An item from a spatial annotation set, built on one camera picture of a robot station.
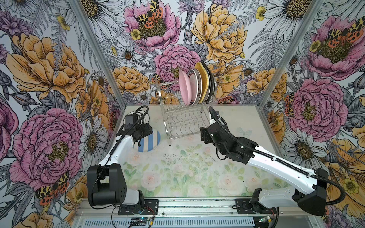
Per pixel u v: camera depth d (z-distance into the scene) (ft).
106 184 1.39
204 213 2.42
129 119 2.24
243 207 2.40
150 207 2.40
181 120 3.47
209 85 2.41
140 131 2.17
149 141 3.27
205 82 2.39
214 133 1.67
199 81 2.40
